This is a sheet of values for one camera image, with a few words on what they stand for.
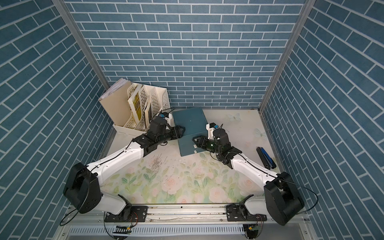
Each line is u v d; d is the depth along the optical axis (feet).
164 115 2.41
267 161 2.99
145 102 3.14
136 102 3.09
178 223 2.35
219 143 2.08
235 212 2.42
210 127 2.51
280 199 1.37
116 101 2.99
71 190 1.43
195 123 2.66
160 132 2.10
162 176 2.84
